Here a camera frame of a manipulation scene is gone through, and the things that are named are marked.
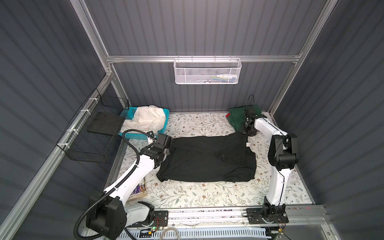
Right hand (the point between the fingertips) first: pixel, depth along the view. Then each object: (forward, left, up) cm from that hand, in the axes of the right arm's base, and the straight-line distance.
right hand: (247, 132), depth 101 cm
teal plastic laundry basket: (+16, +86, +2) cm, 88 cm away
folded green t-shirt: (+14, +4, +1) cm, 15 cm away
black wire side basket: (-19, +85, +23) cm, 90 cm away
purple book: (-37, +65, -2) cm, 75 cm away
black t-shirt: (-19, +18, -2) cm, 26 cm away
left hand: (-20, +57, +10) cm, 62 cm away
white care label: (-8, 0, -3) cm, 9 cm away
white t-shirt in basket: (+14, +72, 0) cm, 73 cm away
